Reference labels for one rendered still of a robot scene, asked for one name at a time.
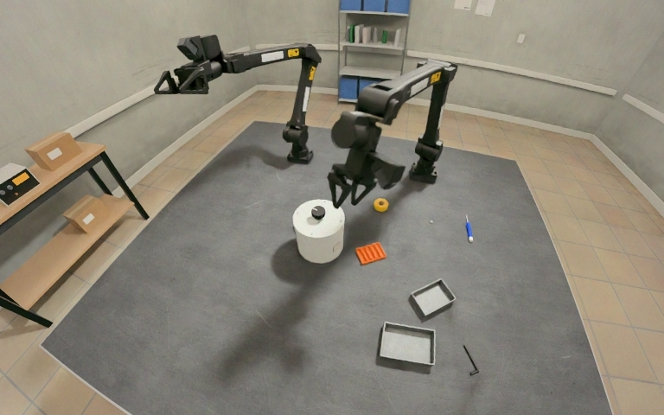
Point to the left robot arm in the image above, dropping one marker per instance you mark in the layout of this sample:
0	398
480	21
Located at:
353	129

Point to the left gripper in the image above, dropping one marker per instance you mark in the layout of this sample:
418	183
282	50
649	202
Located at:
337	177

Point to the white cylinder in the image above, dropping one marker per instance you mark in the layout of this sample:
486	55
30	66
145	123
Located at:
319	228

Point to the yellow tape roll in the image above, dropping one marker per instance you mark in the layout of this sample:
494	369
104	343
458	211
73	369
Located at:
382	207

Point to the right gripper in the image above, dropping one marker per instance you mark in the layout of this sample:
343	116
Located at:
197	78

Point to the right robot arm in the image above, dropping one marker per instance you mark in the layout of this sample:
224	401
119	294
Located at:
200	49

